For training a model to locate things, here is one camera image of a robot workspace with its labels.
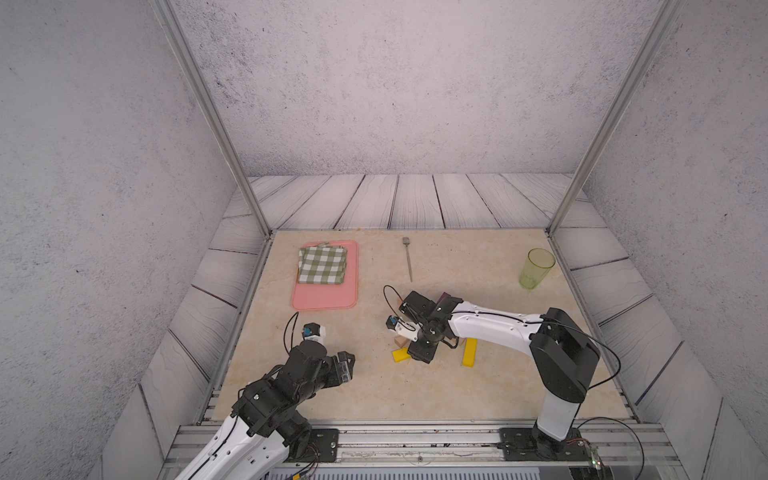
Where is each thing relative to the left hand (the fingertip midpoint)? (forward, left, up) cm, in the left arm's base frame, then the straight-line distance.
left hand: (348, 363), depth 75 cm
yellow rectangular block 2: (+7, -34, -11) cm, 36 cm away
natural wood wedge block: (+9, -14, -8) cm, 18 cm away
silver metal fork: (+51, -17, -10) cm, 55 cm away
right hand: (+7, -19, -8) cm, 22 cm away
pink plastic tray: (+28, +9, -13) cm, 32 cm away
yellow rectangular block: (+6, -14, -9) cm, 17 cm away
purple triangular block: (+25, -29, -9) cm, 39 cm away
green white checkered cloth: (+40, +13, -9) cm, 43 cm away
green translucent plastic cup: (+29, -57, +2) cm, 63 cm away
